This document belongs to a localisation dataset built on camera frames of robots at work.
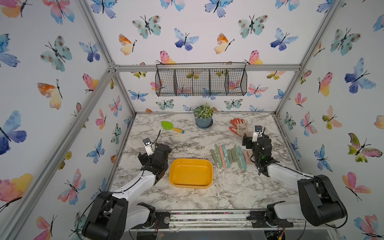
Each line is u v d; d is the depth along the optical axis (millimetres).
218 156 962
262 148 653
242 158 959
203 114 998
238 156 959
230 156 961
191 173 906
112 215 404
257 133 739
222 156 959
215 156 966
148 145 723
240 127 1105
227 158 957
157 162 659
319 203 425
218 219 755
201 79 986
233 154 977
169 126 1149
